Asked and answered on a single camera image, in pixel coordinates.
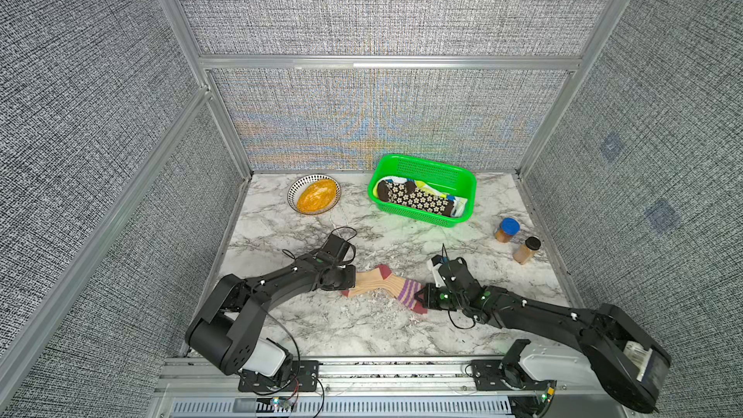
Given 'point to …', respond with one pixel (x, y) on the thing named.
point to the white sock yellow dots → (460, 203)
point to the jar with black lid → (524, 252)
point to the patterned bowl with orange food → (314, 194)
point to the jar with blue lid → (507, 229)
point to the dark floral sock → (410, 194)
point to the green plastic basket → (450, 179)
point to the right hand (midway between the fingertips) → (413, 291)
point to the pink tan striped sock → (383, 280)
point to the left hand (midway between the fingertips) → (356, 278)
